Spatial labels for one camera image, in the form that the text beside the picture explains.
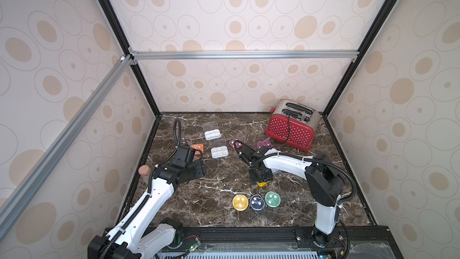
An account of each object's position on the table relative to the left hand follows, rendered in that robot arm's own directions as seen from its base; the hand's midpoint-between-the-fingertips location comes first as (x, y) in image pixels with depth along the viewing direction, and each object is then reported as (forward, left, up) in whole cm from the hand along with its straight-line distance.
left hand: (205, 168), depth 80 cm
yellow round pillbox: (-11, -16, -13) cm, 23 cm away
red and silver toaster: (+24, -43, +3) cm, 49 cm away
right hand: (+1, -28, -13) cm, 31 cm away
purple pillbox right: (+23, -31, -11) cm, 40 cm away
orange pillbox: (+20, +7, -13) cm, 25 cm away
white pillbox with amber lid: (-2, -27, -12) cm, 30 cm away
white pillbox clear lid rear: (+32, +1, -13) cm, 35 cm away
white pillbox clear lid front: (+19, -4, -13) cm, 24 cm away
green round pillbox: (-9, -31, -12) cm, 35 cm away
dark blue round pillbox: (-10, -24, -13) cm, 29 cm away
